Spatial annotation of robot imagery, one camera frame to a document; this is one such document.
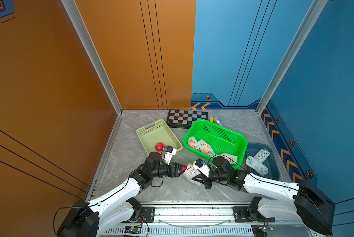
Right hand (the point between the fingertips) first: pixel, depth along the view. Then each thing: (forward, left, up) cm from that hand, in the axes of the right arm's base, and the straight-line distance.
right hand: (194, 177), depth 77 cm
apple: (0, +2, +7) cm, 7 cm away
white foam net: (+15, -42, -4) cm, 45 cm away
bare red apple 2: (+10, +14, +14) cm, 22 cm away
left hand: (+4, +4, +5) cm, 8 cm away
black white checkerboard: (+46, +5, -5) cm, 47 cm away
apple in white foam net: (+23, 0, -1) cm, 23 cm away
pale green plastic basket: (+35, +24, -7) cm, 43 cm away
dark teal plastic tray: (+5, -47, -7) cm, 47 cm away
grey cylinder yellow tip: (+46, -18, -5) cm, 49 cm away
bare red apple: (+21, +21, -4) cm, 30 cm away
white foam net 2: (+7, -38, -3) cm, 39 cm away
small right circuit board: (-20, -33, -9) cm, 40 cm away
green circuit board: (-21, +30, -11) cm, 39 cm away
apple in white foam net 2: (+20, -8, -2) cm, 22 cm away
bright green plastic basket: (+30, -20, -8) cm, 37 cm away
